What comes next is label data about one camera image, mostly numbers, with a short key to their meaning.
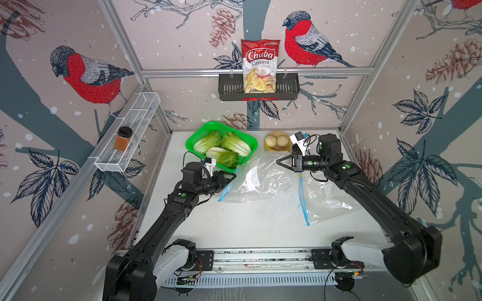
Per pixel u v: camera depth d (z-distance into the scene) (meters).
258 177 0.71
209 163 0.74
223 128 1.14
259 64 0.85
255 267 0.73
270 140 1.05
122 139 0.66
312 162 0.63
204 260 0.73
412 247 0.38
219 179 0.68
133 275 0.38
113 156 0.70
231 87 0.94
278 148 1.08
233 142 1.03
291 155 0.68
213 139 1.04
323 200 0.88
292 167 0.66
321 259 0.73
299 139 0.66
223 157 0.96
